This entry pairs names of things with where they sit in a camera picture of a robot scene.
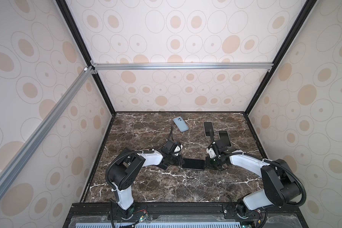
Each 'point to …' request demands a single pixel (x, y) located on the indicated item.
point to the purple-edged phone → (194, 164)
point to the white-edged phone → (208, 127)
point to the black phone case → (199, 170)
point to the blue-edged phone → (224, 138)
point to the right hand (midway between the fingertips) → (205, 166)
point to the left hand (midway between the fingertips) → (187, 161)
